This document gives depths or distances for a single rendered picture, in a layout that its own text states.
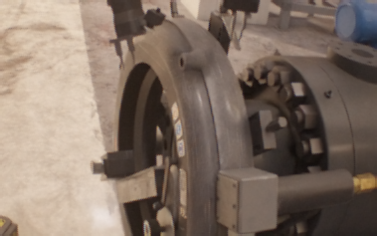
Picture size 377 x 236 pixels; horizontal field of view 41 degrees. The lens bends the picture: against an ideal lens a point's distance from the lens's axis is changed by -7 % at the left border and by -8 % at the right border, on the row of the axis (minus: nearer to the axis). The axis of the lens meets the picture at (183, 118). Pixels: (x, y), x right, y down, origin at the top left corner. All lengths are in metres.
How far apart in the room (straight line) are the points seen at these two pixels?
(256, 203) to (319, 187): 0.15
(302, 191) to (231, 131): 0.19
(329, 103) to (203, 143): 0.41
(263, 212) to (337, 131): 0.40
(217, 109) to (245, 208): 0.22
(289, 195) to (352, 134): 0.37
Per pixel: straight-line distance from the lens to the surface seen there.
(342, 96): 1.37
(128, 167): 1.49
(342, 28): 1.79
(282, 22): 5.29
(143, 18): 1.03
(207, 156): 1.05
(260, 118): 1.06
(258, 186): 0.96
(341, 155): 1.31
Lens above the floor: 1.32
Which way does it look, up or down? 26 degrees down
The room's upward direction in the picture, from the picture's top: 8 degrees clockwise
